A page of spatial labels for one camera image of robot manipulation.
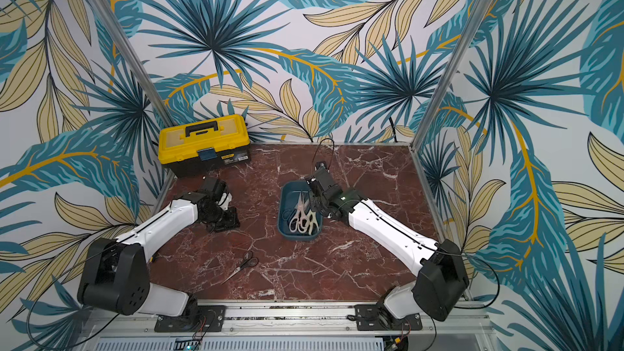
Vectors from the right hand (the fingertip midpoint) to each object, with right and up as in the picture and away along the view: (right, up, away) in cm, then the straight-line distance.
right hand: (320, 193), depth 82 cm
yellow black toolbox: (-46, +17, +15) cm, 51 cm away
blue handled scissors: (-13, -9, +12) cm, 20 cm away
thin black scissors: (-25, -24, +3) cm, 35 cm away
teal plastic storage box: (-12, -4, +16) cm, 21 cm away
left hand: (-29, -12, +3) cm, 32 cm away
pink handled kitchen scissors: (-7, -11, +7) cm, 15 cm away
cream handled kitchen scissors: (-3, -10, +11) cm, 15 cm away
